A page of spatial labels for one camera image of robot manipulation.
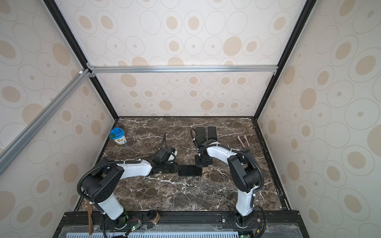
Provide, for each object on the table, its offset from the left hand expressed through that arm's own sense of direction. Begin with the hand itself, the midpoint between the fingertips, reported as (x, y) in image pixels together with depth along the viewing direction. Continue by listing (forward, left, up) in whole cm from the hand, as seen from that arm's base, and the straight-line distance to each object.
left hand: (184, 167), depth 90 cm
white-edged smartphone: (+29, -19, -4) cm, 35 cm away
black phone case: (-2, -11, -2) cm, 11 cm away
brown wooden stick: (-24, +48, -1) cm, 54 cm away
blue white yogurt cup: (+20, +45, +7) cm, 49 cm away
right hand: (+2, -10, -4) cm, 11 cm away
